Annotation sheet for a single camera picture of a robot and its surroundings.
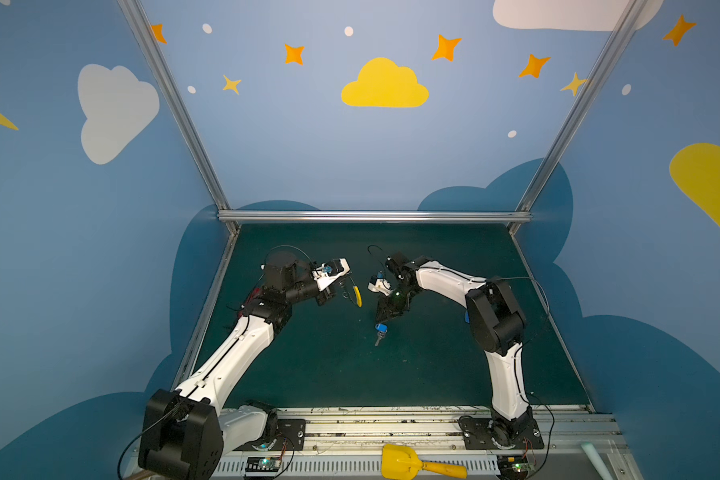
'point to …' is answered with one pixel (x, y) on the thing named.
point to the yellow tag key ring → (358, 296)
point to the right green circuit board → (513, 466)
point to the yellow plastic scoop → (401, 463)
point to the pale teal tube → (596, 460)
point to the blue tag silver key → (381, 331)
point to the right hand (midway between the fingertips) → (380, 318)
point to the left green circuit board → (263, 464)
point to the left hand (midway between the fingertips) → (348, 270)
